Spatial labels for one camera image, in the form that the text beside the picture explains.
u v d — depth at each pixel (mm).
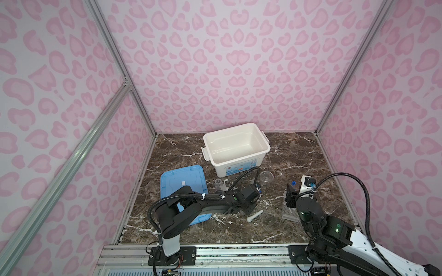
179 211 484
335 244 503
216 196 578
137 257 753
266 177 923
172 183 957
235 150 1080
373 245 478
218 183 867
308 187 609
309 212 516
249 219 819
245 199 678
